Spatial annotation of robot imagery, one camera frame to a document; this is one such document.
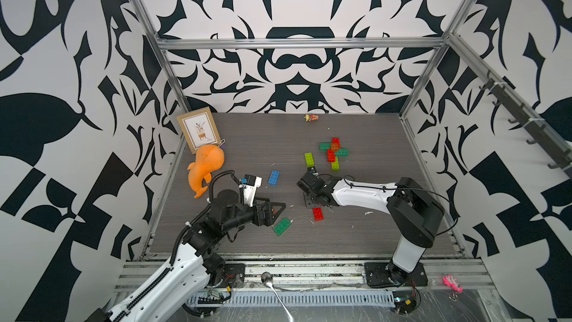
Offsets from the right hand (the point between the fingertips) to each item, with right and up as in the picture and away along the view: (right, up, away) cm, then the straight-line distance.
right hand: (309, 195), depth 92 cm
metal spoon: (-16, -23, -17) cm, 33 cm away
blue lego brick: (-15, +6, +4) cm, 16 cm away
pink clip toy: (+43, -23, -19) cm, 52 cm away
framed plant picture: (-49, +27, +10) cm, 57 cm away
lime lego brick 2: (+12, +12, +8) cm, 18 cm away
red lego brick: (+11, +15, +11) cm, 22 cm away
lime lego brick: (+1, +13, +10) cm, 17 cm away
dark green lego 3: (-11, -9, -8) cm, 17 cm away
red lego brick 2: (+3, -5, -5) cm, 8 cm away
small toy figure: (+3, +34, +24) cm, 42 cm away
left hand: (-13, +3, -18) cm, 22 cm away
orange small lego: (+12, +19, +10) cm, 25 cm away
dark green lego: (+8, +20, +12) cm, 25 cm away
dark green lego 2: (+16, +17, +10) cm, 25 cm away
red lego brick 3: (+14, +22, +14) cm, 30 cm away
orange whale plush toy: (-42, +15, +3) cm, 44 cm away
